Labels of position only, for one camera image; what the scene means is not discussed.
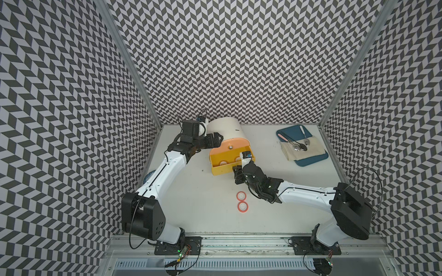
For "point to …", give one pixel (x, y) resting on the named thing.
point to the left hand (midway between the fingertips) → (216, 139)
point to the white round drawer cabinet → (229, 127)
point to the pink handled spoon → (296, 147)
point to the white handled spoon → (306, 141)
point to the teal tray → (296, 131)
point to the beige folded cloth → (314, 149)
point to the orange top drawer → (229, 144)
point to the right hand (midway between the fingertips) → (235, 169)
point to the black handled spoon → (303, 147)
